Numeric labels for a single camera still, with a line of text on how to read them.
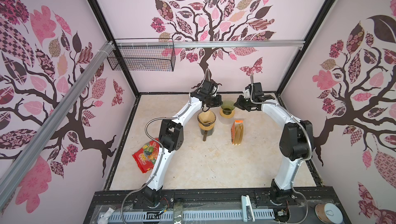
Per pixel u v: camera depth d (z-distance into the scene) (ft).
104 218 2.19
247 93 2.89
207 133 2.96
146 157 2.74
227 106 3.05
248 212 2.24
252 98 2.39
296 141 1.65
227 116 3.11
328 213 2.13
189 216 2.30
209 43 3.10
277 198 2.16
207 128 2.92
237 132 2.95
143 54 3.11
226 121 3.35
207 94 2.56
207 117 2.92
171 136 2.04
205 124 2.90
